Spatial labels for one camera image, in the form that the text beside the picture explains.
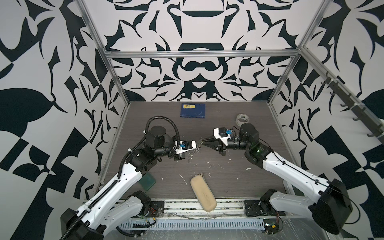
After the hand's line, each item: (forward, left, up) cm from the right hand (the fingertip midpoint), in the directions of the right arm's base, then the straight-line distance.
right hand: (205, 141), depth 66 cm
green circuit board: (-29, -31, -30) cm, 52 cm away
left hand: (+1, +4, 0) cm, 4 cm away
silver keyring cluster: (-7, +4, +6) cm, 10 cm away
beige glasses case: (-15, 0, -25) cm, 29 cm away
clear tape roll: (+35, -30, -30) cm, 55 cm away
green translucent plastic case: (-9, +30, -27) cm, 41 cm away
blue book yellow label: (+43, +5, -28) cm, 52 cm away
